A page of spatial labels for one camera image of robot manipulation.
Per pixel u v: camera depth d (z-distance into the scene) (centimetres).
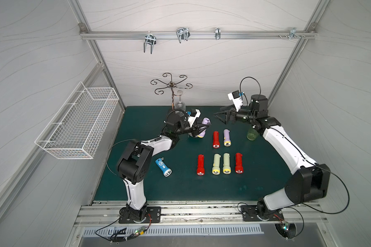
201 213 75
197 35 79
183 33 77
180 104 90
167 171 84
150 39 78
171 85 90
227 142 98
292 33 77
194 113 72
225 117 66
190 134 80
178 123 71
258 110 60
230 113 66
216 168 86
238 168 86
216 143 96
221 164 89
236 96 66
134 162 49
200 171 86
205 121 79
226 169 86
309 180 42
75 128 69
